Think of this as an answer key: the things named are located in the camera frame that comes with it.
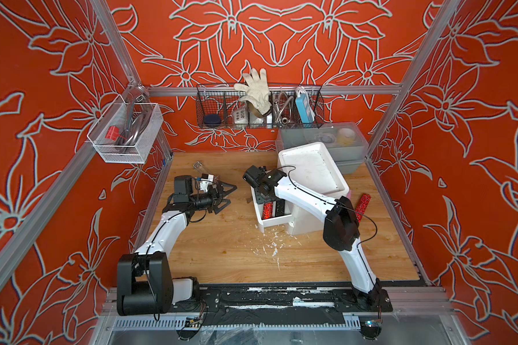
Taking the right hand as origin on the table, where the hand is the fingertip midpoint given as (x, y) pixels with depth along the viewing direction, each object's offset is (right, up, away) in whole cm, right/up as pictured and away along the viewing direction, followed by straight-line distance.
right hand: (261, 197), depth 90 cm
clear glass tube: (-33, +14, +21) cm, 41 cm away
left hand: (-11, +2, -11) cm, 15 cm away
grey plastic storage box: (+43, +17, +11) cm, 47 cm away
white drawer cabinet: (+20, +13, -9) cm, 25 cm away
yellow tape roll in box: (+41, +27, +11) cm, 51 cm away
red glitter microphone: (+3, -5, -7) cm, 8 cm away
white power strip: (-9, +36, +4) cm, 37 cm away
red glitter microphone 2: (+46, -4, +4) cm, 46 cm away
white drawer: (+5, -8, -10) cm, 14 cm away
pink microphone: (+42, 0, +8) cm, 43 cm away
